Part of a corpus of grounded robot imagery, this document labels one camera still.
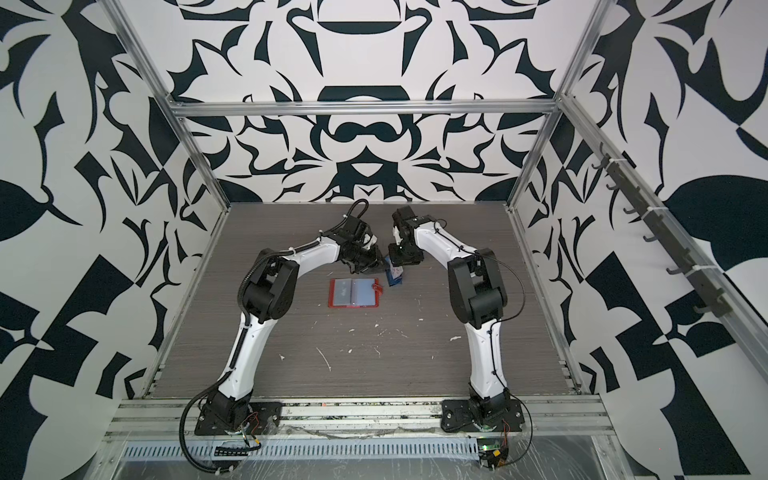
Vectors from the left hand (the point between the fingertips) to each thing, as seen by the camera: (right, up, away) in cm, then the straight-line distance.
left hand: (393, 262), depth 100 cm
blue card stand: (0, -3, -1) cm, 4 cm away
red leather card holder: (-12, -9, -4) cm, 16 cm away
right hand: (+2, +1, -1) cm, 3 cm away
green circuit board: (+23, -42, -28) cm, 56 cm away
